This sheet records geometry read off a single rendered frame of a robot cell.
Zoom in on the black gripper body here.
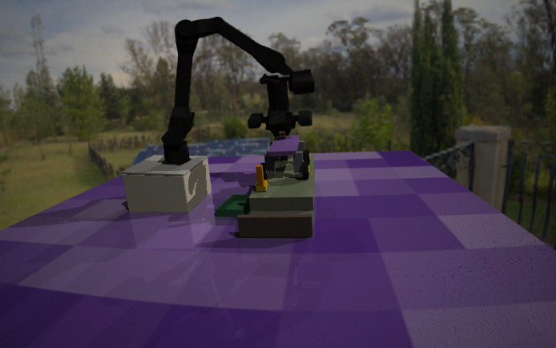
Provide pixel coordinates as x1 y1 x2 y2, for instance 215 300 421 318
248 96 312 128

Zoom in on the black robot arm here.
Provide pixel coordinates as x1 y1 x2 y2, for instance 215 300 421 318
161 17 315 165

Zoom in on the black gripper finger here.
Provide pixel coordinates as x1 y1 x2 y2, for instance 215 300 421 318
285 123 296 136
266 127 280 137

